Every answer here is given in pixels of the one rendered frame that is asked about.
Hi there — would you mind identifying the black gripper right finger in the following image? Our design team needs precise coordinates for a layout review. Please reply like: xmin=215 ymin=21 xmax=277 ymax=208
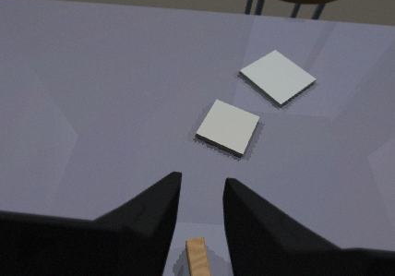
xmin=222 ymin=178 xmax=395 ymax=276

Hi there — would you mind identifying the white flat square tile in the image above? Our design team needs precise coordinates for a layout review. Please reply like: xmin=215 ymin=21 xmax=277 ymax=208
xmin=196 ymin=100 xmax=259 ymax=157

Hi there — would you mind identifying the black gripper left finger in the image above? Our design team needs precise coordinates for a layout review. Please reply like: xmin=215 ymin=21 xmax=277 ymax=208
xmin=0 ymin=172 xmax=182 ymax=276

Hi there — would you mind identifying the pale grey flat square pad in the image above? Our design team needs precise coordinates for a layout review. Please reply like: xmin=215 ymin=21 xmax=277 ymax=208
xmin=239 ymin=50 xmax=317 ymax=107

